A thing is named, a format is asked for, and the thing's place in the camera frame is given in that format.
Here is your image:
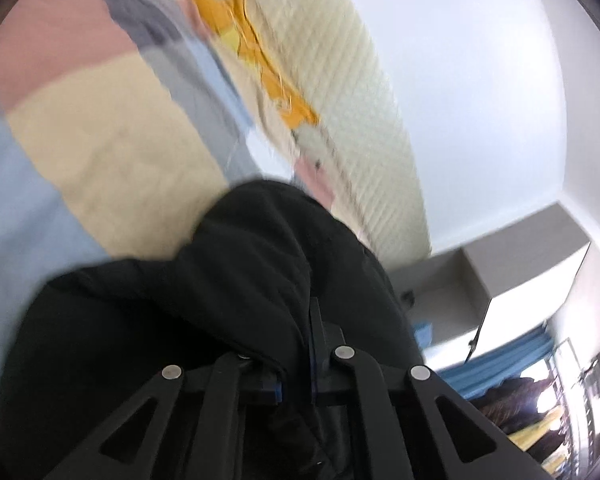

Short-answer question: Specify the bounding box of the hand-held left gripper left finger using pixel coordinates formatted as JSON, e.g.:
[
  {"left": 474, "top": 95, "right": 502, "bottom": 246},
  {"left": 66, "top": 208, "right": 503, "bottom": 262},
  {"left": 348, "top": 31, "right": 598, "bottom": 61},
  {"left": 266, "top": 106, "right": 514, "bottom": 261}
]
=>
[{"left": 45, "top": 352, "right": 285, "bottom": 480}]

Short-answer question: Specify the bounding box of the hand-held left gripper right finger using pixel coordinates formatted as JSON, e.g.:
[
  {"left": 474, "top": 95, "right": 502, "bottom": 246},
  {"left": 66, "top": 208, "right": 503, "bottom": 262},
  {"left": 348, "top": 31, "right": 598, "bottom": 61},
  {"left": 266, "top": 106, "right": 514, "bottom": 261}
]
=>
[{"left": 307, "top": 297, "right": 551, "bottom": 480}]

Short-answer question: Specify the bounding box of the black puffer jacket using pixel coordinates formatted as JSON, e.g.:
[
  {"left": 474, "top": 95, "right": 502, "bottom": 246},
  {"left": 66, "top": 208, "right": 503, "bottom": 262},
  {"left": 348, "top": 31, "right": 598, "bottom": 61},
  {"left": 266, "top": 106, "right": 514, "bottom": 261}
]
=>
[{"left": 0, "top": 180, "right": 426, "bottom": 480}]

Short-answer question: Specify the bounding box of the blue curtain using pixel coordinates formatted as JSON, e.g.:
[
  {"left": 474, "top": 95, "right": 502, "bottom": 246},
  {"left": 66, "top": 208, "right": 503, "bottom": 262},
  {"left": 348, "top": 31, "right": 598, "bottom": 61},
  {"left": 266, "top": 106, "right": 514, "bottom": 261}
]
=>
[{"left": 437, "top": 327, "right": 553, "bottom": 401}]

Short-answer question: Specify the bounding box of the dark hanging coat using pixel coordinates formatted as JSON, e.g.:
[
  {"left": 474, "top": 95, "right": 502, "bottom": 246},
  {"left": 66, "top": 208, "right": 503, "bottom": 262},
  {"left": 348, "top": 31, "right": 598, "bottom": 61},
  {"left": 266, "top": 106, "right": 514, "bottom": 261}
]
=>
[{"left": 475, "top": 375, "right": 556, "bottom": 441}]

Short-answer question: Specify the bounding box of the cream quilted headboard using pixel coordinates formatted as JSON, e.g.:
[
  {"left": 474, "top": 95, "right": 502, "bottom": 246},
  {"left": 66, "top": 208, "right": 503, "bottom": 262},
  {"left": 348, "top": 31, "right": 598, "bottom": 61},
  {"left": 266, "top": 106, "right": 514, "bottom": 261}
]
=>
[{"left": 215, "top": 0, "right": 433, "bottom": 261}]

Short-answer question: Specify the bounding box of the grey and white wardrobe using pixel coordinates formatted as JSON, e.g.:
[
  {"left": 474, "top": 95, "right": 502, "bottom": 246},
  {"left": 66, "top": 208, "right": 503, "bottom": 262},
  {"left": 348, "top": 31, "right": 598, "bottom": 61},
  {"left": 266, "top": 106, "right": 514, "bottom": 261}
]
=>
[{"left": 390, "top": 200, "right": 593, "bottom": 376}]

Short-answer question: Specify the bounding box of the yellow cloth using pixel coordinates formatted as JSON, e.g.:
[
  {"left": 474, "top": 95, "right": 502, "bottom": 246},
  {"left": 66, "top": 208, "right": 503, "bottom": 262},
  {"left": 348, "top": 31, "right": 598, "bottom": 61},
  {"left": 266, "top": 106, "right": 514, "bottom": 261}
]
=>
[
  {"left": 507, "top": 407, "right": 567, "bottom": 467},
  {"left": 187, "top": 0, "right": 321, "bottom": 133}
]

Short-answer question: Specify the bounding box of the checkered pastel bedspread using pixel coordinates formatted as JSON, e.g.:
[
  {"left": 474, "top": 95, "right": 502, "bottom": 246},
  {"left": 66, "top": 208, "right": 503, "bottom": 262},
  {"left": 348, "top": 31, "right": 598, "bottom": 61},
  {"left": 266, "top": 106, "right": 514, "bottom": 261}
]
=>
[{"left": 0, "top": 0, "right": 341, "bottom": 411}]

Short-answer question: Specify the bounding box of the black clothes rail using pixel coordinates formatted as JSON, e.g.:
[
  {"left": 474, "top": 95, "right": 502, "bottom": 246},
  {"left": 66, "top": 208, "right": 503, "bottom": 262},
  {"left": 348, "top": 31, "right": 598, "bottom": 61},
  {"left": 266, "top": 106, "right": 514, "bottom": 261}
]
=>
[{"left": 462, "top": 297, "right": 493, "bottom": 363}]

